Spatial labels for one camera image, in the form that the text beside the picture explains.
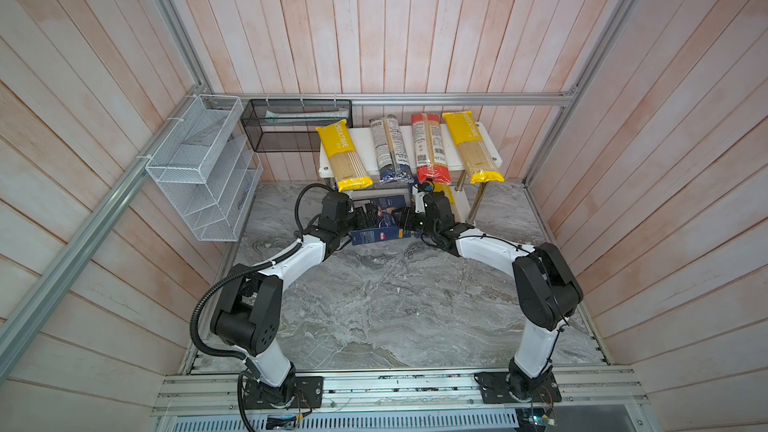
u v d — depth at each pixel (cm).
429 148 78
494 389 73
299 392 73
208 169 73
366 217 81
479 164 73
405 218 82
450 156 80
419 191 85
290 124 104
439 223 73
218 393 75
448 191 107
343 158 76
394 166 73
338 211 69
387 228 89
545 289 50
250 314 46
